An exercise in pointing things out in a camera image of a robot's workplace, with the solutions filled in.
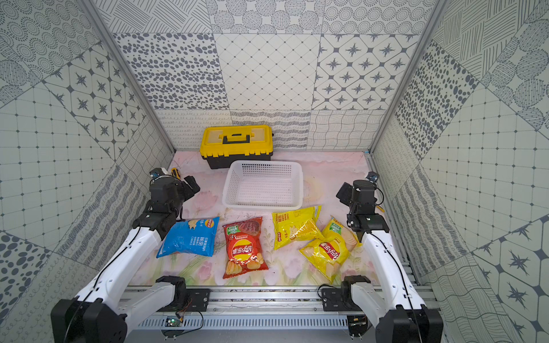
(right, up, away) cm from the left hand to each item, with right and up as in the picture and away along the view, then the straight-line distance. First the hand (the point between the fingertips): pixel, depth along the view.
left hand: (181, 180), depth 79 cm
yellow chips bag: (+44, -19, +5) cm, 48 cm away
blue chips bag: (+4, -22, +3) cm, 23 cm away
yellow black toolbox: (+9, +16, +22) cm, 28 cm away
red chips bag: (+24, -26, +1) cm, 35 cm away
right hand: (+65, -5, +2) cm, 66 cm away
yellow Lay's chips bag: (+56, -28, 0) cm, 62 cm away
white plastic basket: (+29, -4, +25) cm, 38 cm away
